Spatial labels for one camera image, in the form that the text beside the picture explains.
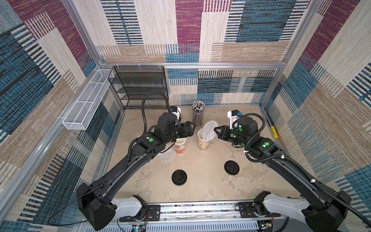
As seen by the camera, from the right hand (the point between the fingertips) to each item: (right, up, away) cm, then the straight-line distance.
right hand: (216, 131), depth 73 cm
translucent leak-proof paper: (-26, -17, +21) cm, 38 cm away
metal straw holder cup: (-7, +14, +22) cm, 27 cm away
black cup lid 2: (+12, -23, +13) cm, 29 cm away
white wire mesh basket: (-83, +7, +20) cm, 86 cm away
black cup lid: (-19, -27, +10) cm, 34 cm away
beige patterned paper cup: (-5, -9, +14) cm, 17 cm away
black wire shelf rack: (-55, +33, +34) cm, 73 cm away
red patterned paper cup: (-18, -8, +9) cm, 22 cm away
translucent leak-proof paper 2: (-4, -1, +1) cm, 4 cm away
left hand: (-12, +3, -2) cm, 13 cm away
